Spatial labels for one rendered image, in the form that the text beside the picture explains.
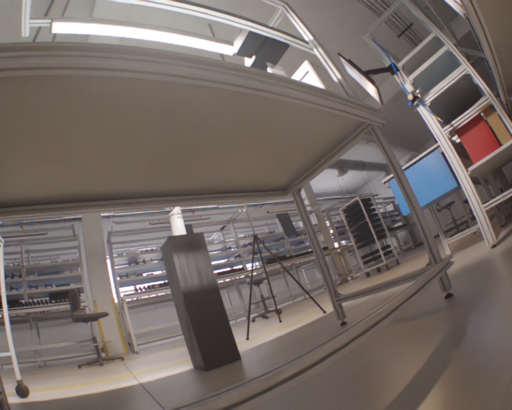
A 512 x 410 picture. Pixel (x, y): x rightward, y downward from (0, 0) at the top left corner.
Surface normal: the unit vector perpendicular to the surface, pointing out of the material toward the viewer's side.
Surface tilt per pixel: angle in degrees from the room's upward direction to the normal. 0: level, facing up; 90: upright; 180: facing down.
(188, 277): 90
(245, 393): 90
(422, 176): 90
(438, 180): 90
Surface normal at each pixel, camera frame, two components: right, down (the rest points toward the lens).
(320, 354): 0.50, -0.44
